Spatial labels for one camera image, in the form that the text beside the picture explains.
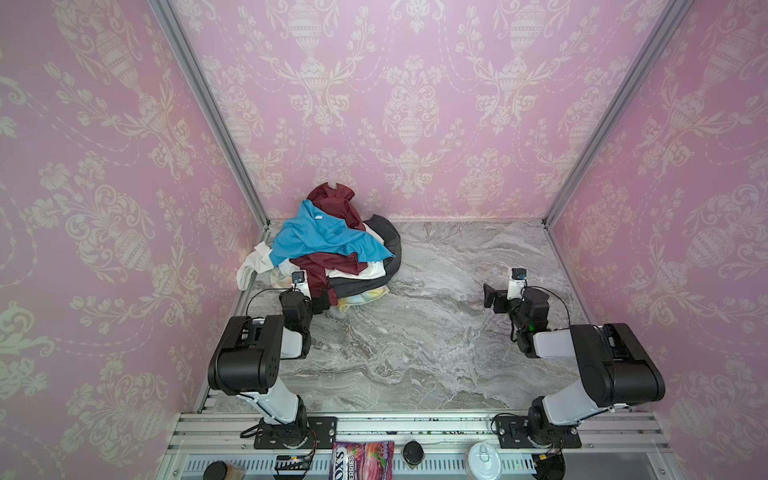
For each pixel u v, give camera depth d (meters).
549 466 0.71
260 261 1.06
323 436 0.75
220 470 0.61
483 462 0.66
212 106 0.86
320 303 0.87
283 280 0.99
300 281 0.83
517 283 0.81
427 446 0.73
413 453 0.63
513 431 0.73
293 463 0.73
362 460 0.68
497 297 0.85
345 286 0.96
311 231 0.95
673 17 0.69
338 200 1.09
